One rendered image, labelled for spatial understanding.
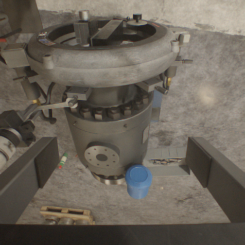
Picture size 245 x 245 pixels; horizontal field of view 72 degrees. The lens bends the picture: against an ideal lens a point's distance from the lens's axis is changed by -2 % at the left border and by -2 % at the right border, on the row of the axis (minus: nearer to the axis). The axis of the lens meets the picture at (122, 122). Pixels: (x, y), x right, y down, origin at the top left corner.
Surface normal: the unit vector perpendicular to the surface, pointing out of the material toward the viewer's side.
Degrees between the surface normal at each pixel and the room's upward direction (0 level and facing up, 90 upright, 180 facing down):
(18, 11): 0
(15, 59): 22
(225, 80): 0
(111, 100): 18
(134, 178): 90
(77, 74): 4
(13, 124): 86
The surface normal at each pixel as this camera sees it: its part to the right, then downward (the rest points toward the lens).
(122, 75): 0.26, 0.62
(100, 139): -0.12, 0.65
